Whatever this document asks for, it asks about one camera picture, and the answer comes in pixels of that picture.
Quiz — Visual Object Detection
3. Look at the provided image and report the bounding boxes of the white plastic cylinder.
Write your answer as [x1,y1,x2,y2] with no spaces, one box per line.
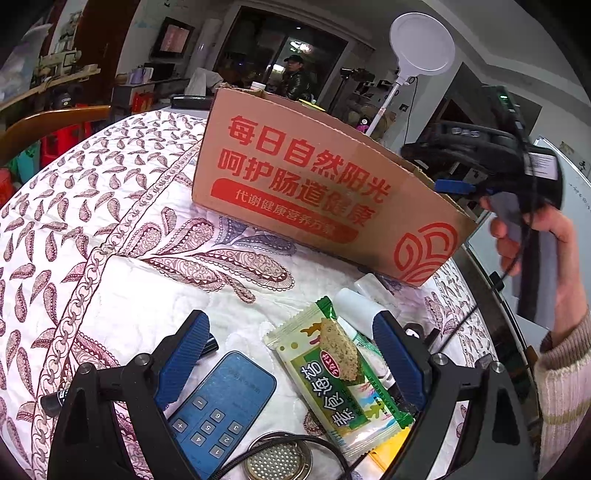
[333,287,384,337]

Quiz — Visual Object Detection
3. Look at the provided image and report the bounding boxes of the blue keypad remote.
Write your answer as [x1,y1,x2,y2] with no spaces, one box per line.
[166,351,278,478]

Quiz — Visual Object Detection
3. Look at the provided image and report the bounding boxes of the white refrigerator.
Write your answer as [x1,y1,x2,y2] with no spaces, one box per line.
[194,18,222,75]

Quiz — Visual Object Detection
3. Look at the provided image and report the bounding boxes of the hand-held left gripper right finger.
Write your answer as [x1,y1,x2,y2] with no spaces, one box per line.
[372,310,536,480]

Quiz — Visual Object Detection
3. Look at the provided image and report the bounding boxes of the person's right forearm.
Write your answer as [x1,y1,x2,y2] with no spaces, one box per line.
[533,314,591,476]

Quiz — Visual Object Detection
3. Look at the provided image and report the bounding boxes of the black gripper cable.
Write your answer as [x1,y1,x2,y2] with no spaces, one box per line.
[212,431,354,480]
[492,92,541,291]

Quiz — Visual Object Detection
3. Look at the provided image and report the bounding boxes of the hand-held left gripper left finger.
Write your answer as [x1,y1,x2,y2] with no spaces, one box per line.
[46,310,212,480]

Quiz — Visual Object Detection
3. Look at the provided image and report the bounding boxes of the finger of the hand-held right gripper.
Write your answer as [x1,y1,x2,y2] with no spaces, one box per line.
[434,179,476,195]

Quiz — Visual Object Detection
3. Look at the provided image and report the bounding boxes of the black case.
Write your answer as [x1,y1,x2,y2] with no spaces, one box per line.
[170,95,214,110]

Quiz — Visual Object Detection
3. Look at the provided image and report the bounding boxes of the yellow plastic clip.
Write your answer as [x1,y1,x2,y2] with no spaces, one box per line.
[369,427,411,472]

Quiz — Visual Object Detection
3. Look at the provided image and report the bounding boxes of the round metal strainer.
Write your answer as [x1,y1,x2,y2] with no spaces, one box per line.
[243,440,314,480]

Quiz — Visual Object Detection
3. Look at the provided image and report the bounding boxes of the printed cardboard box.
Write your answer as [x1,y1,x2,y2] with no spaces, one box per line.
[191,88,478,288]

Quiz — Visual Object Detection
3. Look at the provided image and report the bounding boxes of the black permanent marker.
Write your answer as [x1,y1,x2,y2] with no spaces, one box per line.
[41,336,219,415]

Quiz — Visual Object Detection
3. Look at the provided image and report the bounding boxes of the white round lamp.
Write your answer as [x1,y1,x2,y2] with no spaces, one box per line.
[365,13,455,139]

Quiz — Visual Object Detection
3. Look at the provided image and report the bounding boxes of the person's right hand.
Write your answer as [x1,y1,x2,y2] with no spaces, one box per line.
[478,194,579,342]

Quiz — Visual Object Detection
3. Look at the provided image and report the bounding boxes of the wooden chair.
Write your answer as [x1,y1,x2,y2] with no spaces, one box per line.
[0,105,112,167]

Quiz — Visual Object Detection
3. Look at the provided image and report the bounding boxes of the green snack packet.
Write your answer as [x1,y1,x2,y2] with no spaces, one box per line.
[263,295,415,459]

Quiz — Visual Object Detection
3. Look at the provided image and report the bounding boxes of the brown wooden door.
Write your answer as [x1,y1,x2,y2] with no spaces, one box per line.
[88,0,139,107]

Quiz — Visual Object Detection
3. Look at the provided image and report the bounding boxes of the wall television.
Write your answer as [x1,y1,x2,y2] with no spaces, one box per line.
[159,17,195,58]

